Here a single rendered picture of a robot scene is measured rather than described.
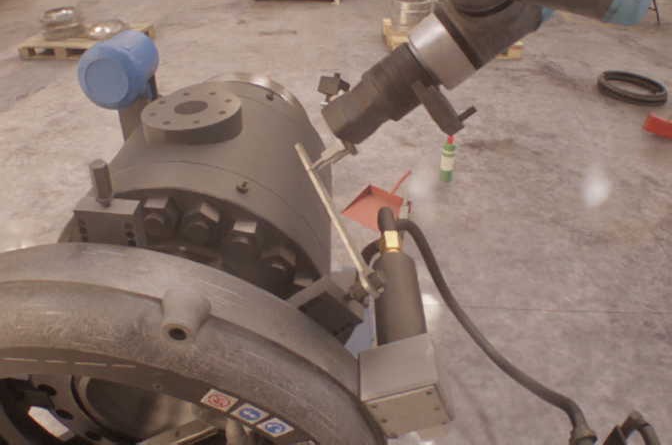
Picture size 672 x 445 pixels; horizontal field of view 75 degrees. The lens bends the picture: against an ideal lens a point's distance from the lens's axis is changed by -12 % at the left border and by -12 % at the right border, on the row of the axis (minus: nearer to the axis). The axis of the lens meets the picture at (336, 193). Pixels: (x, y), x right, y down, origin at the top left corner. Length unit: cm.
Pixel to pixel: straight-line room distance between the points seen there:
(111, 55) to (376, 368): 88
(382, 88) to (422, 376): 35
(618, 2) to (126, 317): 54
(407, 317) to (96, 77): 87
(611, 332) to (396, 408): 143
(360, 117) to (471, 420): 116
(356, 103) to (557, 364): 137
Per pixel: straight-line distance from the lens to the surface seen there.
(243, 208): 85
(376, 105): 60
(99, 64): 121
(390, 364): 65
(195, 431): 79
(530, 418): 165
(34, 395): 98
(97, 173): 58
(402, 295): 75
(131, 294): 56
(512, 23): 59
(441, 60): 58
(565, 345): 187
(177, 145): 99
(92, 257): 59
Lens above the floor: 133
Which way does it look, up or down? 33 degrees down
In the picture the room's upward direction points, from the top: straight up
